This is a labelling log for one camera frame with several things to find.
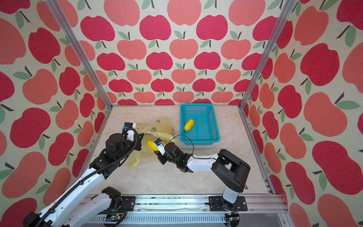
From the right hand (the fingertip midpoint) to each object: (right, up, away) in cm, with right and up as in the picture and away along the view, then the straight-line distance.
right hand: (157, 152), depth 84 cm
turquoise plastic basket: (+33, +11, +21) cm, 41 cm away
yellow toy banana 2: (-3, +5, -4) cm, 7 cm away
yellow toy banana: (+20, +15, +20) cm, 33 cm away
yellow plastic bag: (+3, +14, +4) cm, 15 cm away
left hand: (-6, +10, -8) cm, 14 cm away
